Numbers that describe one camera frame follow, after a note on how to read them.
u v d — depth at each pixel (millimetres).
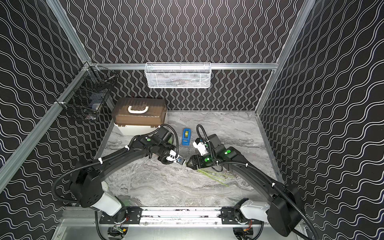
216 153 604
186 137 1004
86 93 932
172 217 758
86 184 434
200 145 717
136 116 904
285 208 390
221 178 881
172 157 686
